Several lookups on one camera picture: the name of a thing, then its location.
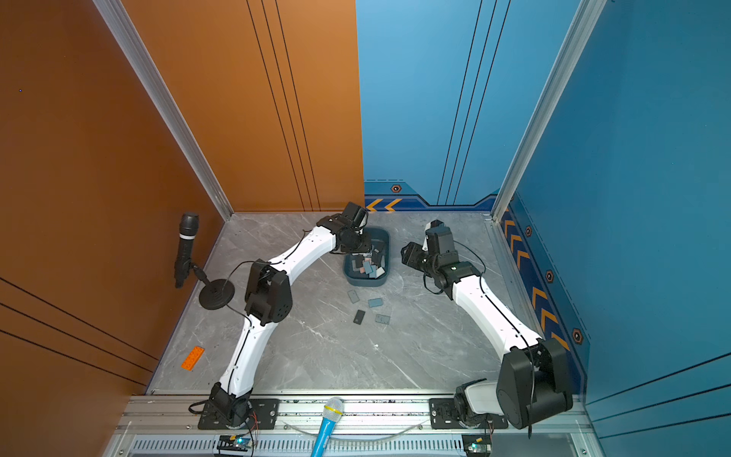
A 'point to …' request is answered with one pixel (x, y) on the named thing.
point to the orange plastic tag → (192, 358)
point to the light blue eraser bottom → (372, 303)
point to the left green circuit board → (233, 443)
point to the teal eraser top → (373, 273)
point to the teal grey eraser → (385, 319)
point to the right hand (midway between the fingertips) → (409, 251)
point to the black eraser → (359, 316)
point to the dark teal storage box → (380, 240)
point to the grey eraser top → (353, 296)
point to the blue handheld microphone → (332, 413)
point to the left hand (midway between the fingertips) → (370, 242)
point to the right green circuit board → (477, 445)
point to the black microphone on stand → (219, 293)
